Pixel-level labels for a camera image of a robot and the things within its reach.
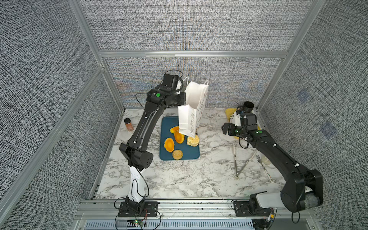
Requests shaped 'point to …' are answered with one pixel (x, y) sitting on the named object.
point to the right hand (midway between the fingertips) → (229, 123)
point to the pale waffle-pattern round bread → (192, 141)
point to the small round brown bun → (177, 155)
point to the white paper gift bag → (189, 113)
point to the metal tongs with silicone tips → (237, 173)
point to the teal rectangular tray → (189, 153)
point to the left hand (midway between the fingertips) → (186, 96)
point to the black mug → (247, 107)
